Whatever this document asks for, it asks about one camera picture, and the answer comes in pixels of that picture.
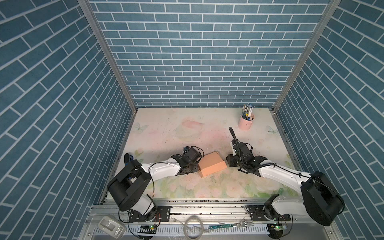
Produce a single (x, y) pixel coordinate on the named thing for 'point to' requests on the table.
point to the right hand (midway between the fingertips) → (226, 156)
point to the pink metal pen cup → (245, 124)
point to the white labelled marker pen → (250, 110)
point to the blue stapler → (127, 158)
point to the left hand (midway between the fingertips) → (196, 167)
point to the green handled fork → (244, 223)
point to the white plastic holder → (112, 227)
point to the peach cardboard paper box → (210, 163)
